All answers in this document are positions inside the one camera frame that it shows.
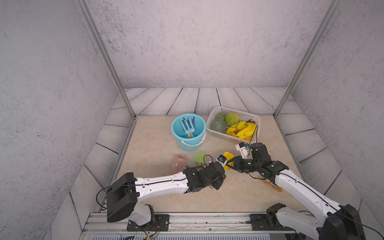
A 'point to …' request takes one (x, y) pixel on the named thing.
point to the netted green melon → (219, 125)
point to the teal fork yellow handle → (186, 122)
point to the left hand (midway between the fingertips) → (224, 177)
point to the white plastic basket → (243, 116)
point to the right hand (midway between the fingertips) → (227, 164)
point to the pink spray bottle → (178, 164)
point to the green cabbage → (231, 118)
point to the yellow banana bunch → (242, 130)
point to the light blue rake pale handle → (190, 128)
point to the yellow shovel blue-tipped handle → (228, 156)
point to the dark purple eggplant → (251, 121)
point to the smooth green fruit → (220, 115)
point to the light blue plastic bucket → (195, 143)
